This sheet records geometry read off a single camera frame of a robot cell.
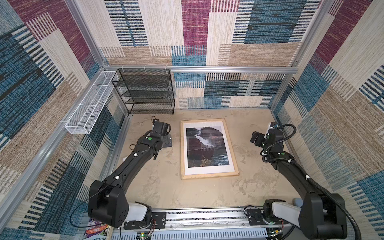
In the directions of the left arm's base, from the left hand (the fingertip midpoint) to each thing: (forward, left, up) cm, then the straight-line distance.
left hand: (160, 138), depth 84 cm
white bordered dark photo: (+4, -27, -16) cm, 32 cm away
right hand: (+1, -57, -2) cm, 57 cm away
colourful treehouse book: (-41, +26, -14) cm, 50 cm away
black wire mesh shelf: (+42, +16, 0) cm, 45 cm away
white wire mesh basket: (-2, +33, +17) cm, 37 cm away
